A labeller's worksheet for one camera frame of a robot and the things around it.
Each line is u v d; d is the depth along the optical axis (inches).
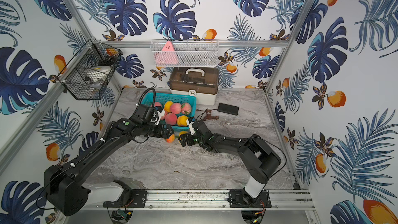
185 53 40.4
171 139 35.6
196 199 30.0
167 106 40.1
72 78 29.8
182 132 35.8
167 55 35.4
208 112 41.8
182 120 37.9
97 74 31.5
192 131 31.4
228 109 43.2
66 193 15.1
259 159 18.2
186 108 39.7
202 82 41.4
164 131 27.6
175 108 38.9
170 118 38.2
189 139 30.7
